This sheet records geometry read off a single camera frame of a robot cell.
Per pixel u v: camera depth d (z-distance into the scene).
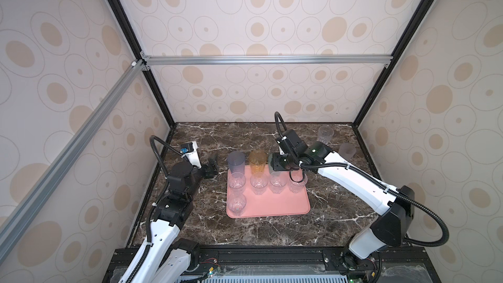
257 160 0.98
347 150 1.02
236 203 0.87
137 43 0.85
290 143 0.57
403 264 0.73
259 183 0.94
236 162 0.92
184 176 0.51
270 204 0.92
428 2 0.73
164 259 0.47
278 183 0.94
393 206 0.42
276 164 0.69
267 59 0.92
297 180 0.63
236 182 0.92
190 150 0.60
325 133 1.09
